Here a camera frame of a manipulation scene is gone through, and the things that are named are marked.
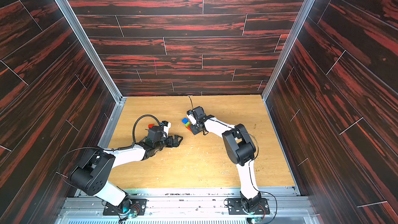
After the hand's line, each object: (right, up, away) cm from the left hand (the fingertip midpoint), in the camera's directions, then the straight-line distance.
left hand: (178, 137), depth 92 cm
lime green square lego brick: (+5, +7, +9) cm, 13 cm away
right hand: (+12, +6, +10) cm, 17 cm away
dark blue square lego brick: (+3, +10, +9) cm, 14 cm away
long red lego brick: (+5, +6, +10) cm, 12 cm away
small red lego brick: (-21, +6, +12) cm, 25 cm away
